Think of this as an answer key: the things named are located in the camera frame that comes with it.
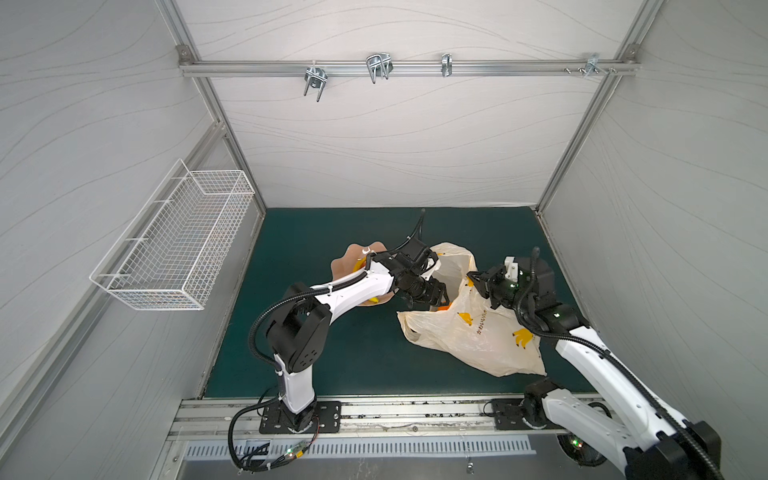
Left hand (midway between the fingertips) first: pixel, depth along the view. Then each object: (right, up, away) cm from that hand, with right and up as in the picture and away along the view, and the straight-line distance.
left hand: (444, 298), depth 82 cm
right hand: (+6, +10, -6) cm, 13 cm away
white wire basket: (-66, +13, -14) cm, 69 cm away
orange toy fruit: (-2, 0, -11) cm, 11 cm away
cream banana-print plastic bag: (+3, -6, -11) cm, 13 cm away
